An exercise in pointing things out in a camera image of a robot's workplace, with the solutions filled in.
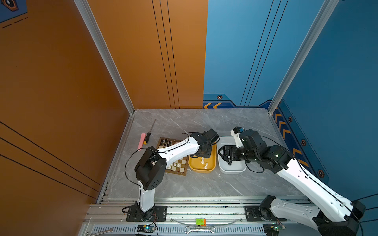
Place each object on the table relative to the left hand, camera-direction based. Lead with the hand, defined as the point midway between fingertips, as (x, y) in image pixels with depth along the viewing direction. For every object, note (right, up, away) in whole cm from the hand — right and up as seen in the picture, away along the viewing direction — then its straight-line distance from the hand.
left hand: (205, 152), depth 88 cm
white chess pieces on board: (-22, -8, -2) cm, 23 cm away
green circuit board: (-31, -34, -17) cm, 49 cm away
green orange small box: (-4, -30, -18) cm, 35 cm away
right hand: (+7, +4, -18) cm, 19 cm away
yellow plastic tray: (-1, -8, +2) cm, 9 cm away
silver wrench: (-10, -33, -18) cm, 39 cm away
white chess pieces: (-2, -6, +2) cm, 7 cm away
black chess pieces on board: (-26, +6, +12) cm, 29 cm away
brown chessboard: (-17, -9, 0) cm, 19 cm away
